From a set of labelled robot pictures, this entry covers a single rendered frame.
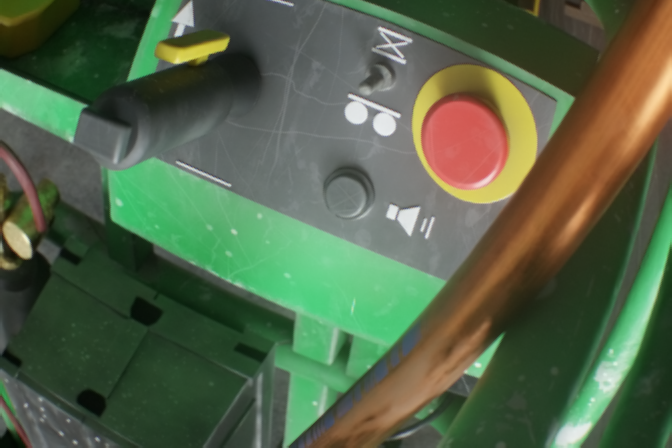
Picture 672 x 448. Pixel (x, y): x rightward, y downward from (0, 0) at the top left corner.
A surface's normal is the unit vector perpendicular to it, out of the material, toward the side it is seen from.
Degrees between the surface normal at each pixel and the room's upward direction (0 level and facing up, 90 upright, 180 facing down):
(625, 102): 87
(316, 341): 90
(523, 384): 9
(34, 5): 0
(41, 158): 0
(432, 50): 58
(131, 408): 0
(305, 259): 90
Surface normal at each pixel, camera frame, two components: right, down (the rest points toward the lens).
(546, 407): 0.47, -0.42
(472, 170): -0.33, 0.20
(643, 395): -0.34, -0.76
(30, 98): -0.44, 0.66
